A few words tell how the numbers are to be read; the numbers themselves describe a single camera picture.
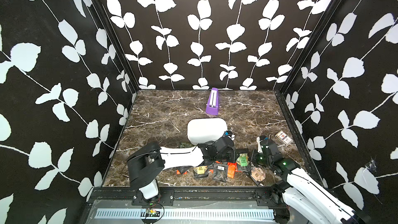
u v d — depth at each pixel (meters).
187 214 0.70
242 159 0.84
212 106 1.04
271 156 0.62
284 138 0.93
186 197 0.75
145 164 0.48
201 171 0.82
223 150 0.61
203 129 0.93
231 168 0.82
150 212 0.70
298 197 0.58
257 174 0.80
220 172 0.82
